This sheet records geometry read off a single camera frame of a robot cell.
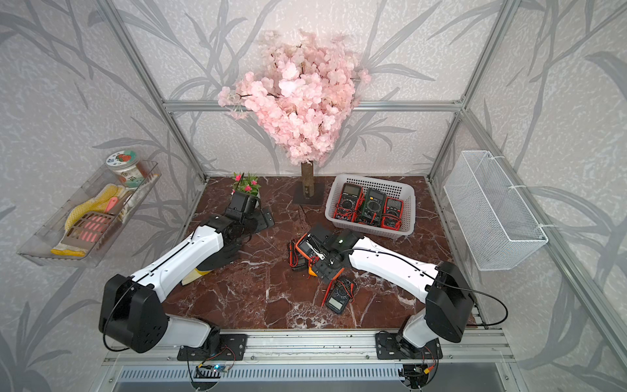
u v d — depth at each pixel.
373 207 1.01
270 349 0.75
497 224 0.60
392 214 0.99
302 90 0.56
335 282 0.83
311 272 0.85
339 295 0.81
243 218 0.66
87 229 0.60
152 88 0.87
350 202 0.99
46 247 0.58
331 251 0.57
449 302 0.41
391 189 1.07
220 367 0.70
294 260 0.89
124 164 0.69
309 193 1.10
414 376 0.71
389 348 0.73
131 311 0.41
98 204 0.67
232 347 0.73
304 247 0.79
